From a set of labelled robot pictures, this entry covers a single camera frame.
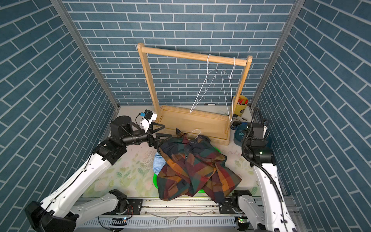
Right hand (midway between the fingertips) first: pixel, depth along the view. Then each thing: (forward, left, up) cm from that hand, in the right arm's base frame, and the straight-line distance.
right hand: (255, 135), depth 73 cm
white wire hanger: (+38, +36, -22) cm, 57 cm away
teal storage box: (+19, 0, -23) cm, 29 cm away
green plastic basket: (-22, +50, -16) cm, 57 cm away
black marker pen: (+47, +20, -25) cm, 57 cm away
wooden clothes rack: (+27, +17, -27) cm, 42 cm away
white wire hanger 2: (+13, +30, -22) cm, 39 cm away
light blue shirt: (-13, +50, -14) cm, 53 cm away
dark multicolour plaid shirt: (-15, +31, -5) cm, 35 cm away
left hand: (-7, +42, +7) cm, 43 cm away
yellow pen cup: (+34, -1, -11) cm, 35 cm away
